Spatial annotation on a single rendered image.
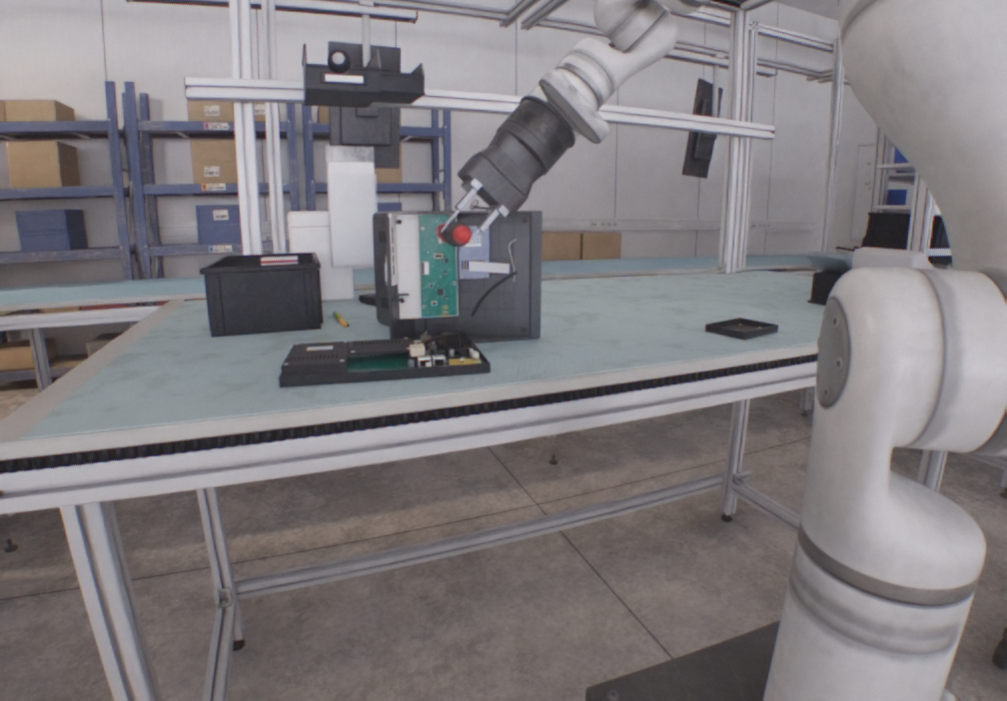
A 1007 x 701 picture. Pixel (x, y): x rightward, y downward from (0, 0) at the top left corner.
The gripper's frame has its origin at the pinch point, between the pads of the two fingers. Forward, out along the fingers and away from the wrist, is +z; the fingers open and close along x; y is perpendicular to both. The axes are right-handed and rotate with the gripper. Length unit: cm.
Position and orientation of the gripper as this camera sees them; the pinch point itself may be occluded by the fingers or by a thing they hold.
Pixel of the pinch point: (451, 240)
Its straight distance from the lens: 57.2
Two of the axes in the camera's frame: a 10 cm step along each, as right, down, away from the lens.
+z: -6.4, 7.7, -0.4
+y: -3.0, -2.0, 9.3
